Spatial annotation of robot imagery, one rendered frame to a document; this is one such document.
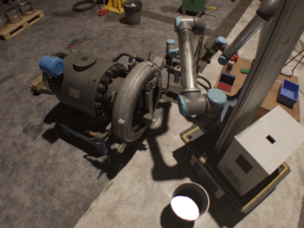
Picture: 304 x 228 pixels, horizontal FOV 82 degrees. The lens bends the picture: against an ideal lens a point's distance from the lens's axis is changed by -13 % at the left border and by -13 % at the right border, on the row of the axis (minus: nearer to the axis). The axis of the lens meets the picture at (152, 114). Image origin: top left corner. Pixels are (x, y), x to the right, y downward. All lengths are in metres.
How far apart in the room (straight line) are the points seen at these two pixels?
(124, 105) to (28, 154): 1.51
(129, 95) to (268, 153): 1.05
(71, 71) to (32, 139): 1.16
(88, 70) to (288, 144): 1.69
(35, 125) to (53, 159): 0.62
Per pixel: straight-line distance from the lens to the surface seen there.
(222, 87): 2.30
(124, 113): 1.50
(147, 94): 1.71
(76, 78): 1.84
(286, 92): 2.64
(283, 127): 1.68
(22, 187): 2.47
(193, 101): 1.38
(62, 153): 2.43
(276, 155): 1.50
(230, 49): 1.72
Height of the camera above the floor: 1.97
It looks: 52 degrees down
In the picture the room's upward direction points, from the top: straight up
